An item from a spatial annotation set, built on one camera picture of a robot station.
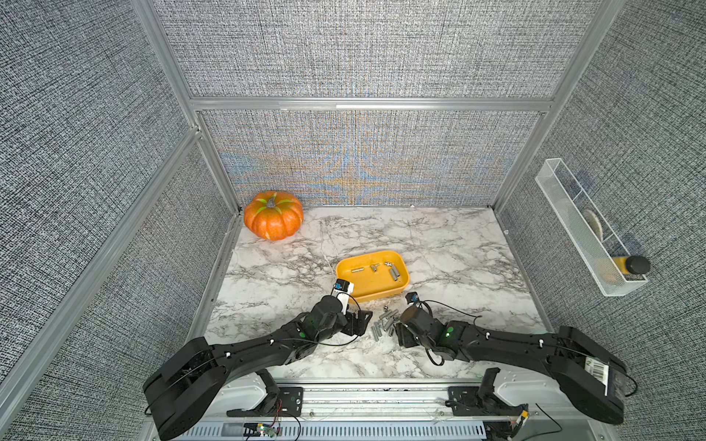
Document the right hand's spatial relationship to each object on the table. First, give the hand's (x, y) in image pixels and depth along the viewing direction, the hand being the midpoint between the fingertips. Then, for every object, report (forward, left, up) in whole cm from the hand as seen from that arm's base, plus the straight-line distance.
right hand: (401, 322), depth 86 cm
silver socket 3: (+21, +7, -2) cm, 22 cm away
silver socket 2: (+18, 0, -1) cm, 18 cm away
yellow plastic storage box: (+18, +7, -3) cm, 20 cm away
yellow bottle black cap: (+1, -49, +32) cm, 58 cm away
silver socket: (+20, +13, -2) cm, 24 cm away
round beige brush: (+14, -47, +31) cm, 58 cm away
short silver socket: (+22, +2, -1) cm, 22 cm away
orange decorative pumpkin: (+37, +45, +9) cm, 59 cm away
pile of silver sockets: (0, +5, -2) cm, 5 cm away
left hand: (+1, +11, +7) cm, 13 cm away
